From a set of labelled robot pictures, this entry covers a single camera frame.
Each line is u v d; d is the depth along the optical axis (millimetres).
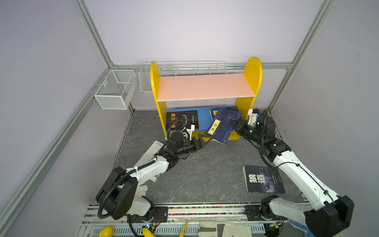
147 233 643
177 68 945
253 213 740
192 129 754
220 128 765
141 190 824
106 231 655
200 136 696
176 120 938
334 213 373
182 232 668
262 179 838
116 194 423
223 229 692
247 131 644
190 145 708
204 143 689
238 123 716
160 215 733
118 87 1027
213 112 927
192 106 1184
